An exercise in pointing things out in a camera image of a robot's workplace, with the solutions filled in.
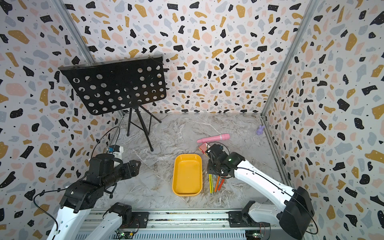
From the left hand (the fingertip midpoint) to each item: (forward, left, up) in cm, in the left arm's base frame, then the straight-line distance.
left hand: (135, 163), depth 69 cm
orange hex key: (+1, -41, -22) cm, 46 cm away
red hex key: (-1, -43, -22) cm, 48 cm away
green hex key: (-3, -37, -23) cm, 43 cm away
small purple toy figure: (+35, -74, -21) cm, 85 cm away
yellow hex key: (-4, -36, -22) cm, 42 cm away
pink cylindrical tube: (+29, -46, -19) cm, 58 cm away
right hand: (+2, -35, -11) cm, 37 cm away
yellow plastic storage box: (0, -22, -22) cm, 32 cm away
